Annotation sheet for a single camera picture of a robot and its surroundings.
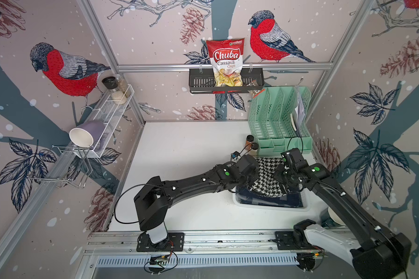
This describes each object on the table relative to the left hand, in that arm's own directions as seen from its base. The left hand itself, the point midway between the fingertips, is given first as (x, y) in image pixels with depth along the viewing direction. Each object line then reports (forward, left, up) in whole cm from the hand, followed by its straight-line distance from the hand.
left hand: (264, 173), depth 74 cm
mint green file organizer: (+44, -19, -10) cm, 49 cm away
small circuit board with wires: (-31, +44, -21) cm, 58 cm away
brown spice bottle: (+25, +2, -11) cm, 28 cm away
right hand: (+2, -6, -5) cm, 8 cm away
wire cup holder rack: (-5, +74, +16) cm, 76 cm away
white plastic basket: (-10, +9, -11) cm, 18 cm away
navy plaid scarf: (-6, +8, -9) cm, 14 cm away
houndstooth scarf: (-3, -1, -4) cm, 6 cm away
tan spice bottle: (+20, 0, -9) cm, 22 cm away
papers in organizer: (+34, -24, +4) cm, 42 cm away
